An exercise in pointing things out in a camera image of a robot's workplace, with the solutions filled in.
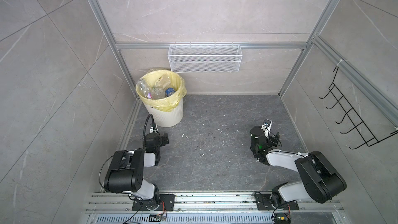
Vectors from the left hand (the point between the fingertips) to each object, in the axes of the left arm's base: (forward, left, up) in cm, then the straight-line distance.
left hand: (156, 130), depth 94 cm
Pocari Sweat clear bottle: (+17, -9, +17) cm, 26 cm away
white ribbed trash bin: (+4, -6, +6) cm, 10 cm away
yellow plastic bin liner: (+4, -10, +20) cm, 23 cm away
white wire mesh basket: (+39, -32, +25) cm, 57 cm away
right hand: (-5, -67, +6) cm, 68 cm away
